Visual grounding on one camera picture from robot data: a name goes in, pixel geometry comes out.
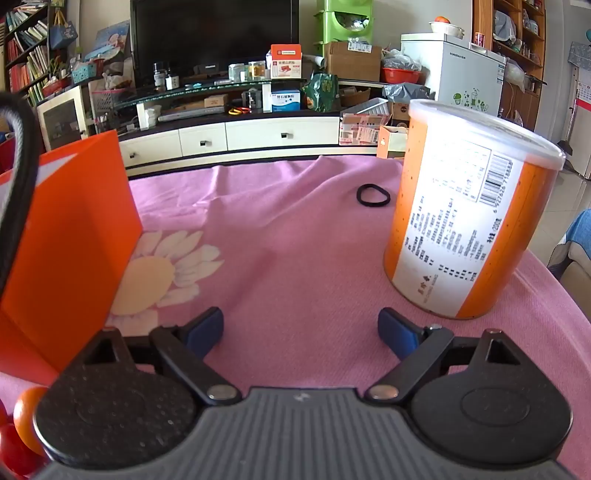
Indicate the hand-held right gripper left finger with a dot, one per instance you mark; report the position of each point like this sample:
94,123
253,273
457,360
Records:
206,328

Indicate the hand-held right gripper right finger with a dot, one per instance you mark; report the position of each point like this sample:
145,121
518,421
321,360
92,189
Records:
396,333

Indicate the orange cardboard box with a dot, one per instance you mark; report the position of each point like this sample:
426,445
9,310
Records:
69,230

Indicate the orange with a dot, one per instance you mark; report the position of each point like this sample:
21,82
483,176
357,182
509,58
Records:
27,420

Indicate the pink floral tablecloth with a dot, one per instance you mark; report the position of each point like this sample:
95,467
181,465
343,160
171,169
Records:
286,258

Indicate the orange canister with white label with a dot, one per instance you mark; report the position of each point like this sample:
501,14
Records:
461,207

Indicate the orange paper carton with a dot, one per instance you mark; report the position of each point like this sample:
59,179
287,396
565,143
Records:
390,143

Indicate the white and black TV stand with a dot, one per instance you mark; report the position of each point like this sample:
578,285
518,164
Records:
258,134

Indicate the pink and white cartons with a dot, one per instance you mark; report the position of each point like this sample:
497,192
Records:
360,131

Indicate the blue cloth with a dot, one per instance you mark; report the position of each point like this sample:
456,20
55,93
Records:
581,230

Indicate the blue and white box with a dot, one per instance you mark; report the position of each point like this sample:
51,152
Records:
285,101

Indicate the grey plastic bag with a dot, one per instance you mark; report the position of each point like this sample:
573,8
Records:
406,91

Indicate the green plastic bag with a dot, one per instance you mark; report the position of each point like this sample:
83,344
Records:
321,92

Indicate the white cabinet with glass door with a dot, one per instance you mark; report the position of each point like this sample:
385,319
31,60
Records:
62,117

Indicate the red plastic basin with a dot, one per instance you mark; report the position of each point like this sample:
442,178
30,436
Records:
400,76

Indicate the small white fridge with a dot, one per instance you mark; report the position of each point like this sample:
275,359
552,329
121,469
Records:
457,69

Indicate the brown cardboard box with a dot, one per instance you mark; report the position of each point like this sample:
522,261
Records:
351,62

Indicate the orange and white medicine box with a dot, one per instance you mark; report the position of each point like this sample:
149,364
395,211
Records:
286,62

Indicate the blue plastic basket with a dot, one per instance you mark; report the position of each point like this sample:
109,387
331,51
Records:
84,74

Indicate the black television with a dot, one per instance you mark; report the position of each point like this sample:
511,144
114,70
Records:
212,37

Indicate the wooden display shelf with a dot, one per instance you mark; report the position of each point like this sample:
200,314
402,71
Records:
521,55

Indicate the white bowl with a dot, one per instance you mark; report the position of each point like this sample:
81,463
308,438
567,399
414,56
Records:
445,28

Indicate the green stacked plastic bins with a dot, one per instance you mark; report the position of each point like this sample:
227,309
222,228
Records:
330,23

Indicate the blue tote bag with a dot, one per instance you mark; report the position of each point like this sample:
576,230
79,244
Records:
62,32

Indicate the bookshelf with books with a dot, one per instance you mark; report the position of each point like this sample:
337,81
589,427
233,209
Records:
27,46

